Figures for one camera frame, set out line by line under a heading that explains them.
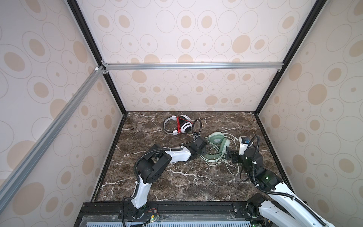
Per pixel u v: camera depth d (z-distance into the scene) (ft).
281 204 1.65
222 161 2.99
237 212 2.40
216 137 3.09
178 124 3.39
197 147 2.44
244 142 2.13
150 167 1.66
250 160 1.80
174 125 3.67
